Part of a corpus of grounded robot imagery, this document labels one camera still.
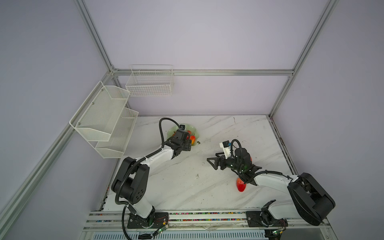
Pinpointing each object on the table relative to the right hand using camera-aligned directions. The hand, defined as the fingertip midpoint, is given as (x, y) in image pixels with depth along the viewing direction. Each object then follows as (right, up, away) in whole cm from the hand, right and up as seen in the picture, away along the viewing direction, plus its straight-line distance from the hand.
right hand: (211, 157), depth 83 cm
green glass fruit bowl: (-14, +17, +24) cm, 33 cm away
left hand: (-18, +8, +9) cm, 21 cm away
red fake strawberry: (+16, -15, -1) cm, 22 cm away
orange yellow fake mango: (-11, +10, +14) cm, 21 cm away
